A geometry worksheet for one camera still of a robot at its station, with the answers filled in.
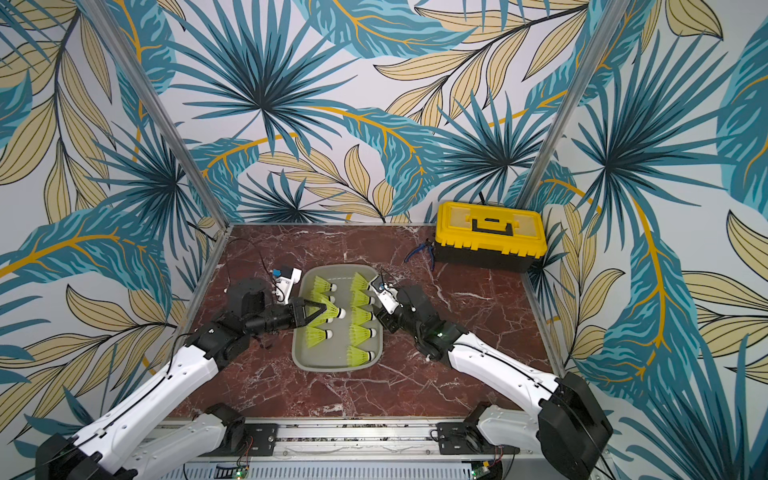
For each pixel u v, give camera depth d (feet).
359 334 2.87
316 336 2.84
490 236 3.15
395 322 2.35
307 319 2.24
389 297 2.23
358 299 3.11
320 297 3.12
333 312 2.48
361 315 3.02
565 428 1.31
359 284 3.22
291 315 2.12
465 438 2.16
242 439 2.26
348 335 2.96
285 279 2.22
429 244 3.74
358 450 2.40
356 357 2.70
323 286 3.20
